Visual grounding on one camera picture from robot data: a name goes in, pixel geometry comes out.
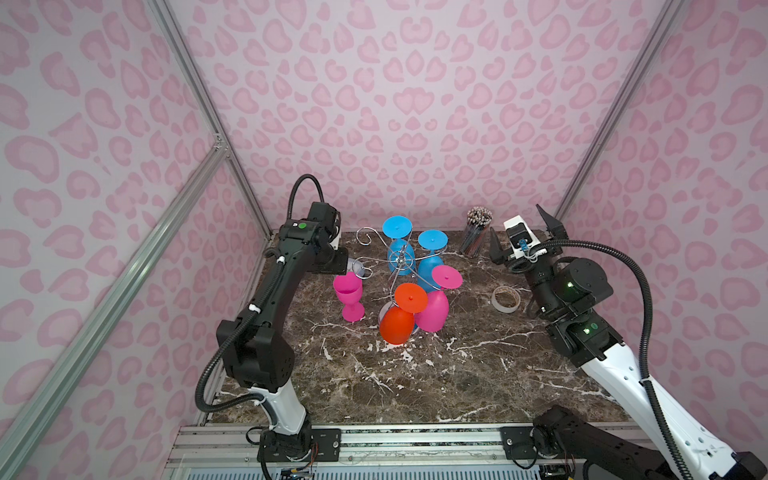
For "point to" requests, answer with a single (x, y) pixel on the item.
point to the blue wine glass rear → (401, 259)
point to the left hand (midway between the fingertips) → (338, 262)
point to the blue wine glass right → (431, 240)
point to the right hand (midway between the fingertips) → (521, 212)
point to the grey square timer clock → (350, 265)
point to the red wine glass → (397, 320)
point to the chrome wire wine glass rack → (364, 266)
